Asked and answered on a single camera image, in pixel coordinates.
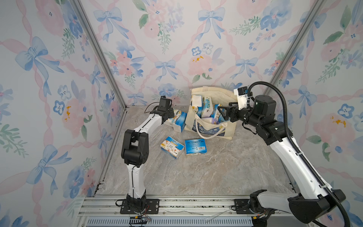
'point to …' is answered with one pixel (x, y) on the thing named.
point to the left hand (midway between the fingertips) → (170, 110)
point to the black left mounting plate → (152, 207)
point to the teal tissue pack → (207, 108)
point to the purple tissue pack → (214, 121)
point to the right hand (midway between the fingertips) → (225, 104)
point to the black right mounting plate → (243, 205)
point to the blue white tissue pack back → (196, 104)
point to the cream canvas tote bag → (220, 95)
